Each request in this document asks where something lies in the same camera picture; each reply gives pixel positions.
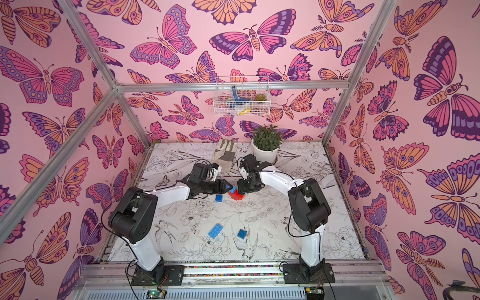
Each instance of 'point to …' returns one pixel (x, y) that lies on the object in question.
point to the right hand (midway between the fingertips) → (244, 188)
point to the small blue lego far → (219, 197)
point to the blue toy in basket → (238, 99)
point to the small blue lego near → (242, 234)
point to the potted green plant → (265, 142)
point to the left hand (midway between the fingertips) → (230, 187)
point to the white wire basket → (242, 96)
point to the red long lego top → (235, 195)
